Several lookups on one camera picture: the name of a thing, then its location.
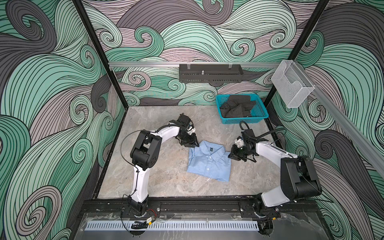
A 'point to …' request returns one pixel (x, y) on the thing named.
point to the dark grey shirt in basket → (237, 106)
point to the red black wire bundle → (142, 225)
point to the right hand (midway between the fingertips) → (228, 155)
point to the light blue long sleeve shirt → (210, 160)
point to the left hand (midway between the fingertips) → (197, 145)
